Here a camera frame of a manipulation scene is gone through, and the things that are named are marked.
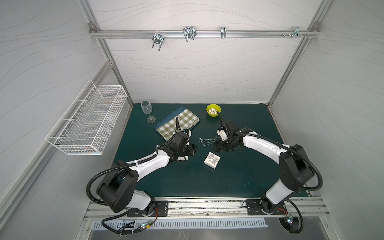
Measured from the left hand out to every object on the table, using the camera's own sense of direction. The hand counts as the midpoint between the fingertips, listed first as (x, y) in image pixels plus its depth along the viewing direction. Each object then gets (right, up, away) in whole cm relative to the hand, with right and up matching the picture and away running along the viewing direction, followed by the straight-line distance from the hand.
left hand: (196, 148), depth 86 cm
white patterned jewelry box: (+9, -7, 0) cm, 12 cm away
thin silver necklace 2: (+9, +1, +10) cm, 14 cm away
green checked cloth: (-7, +17, +25) cm, 31 cm away
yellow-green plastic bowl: (+14, +27, +29) cm, 42 cm away
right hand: (+14, 0, +3) cm, 14 cm away
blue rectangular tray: (-19, +19, +25) cm, 37 cm away
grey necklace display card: (-6, -3, -9) cm, 12 cm away
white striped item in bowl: (+13, +23, +26) cm, 37 cm away
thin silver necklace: (+7, +2, +12) cm, 14 cm away
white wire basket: (-52, +14, -17) cm, 56 cm away
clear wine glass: (-34, +24, +17) cm, 45 cm away
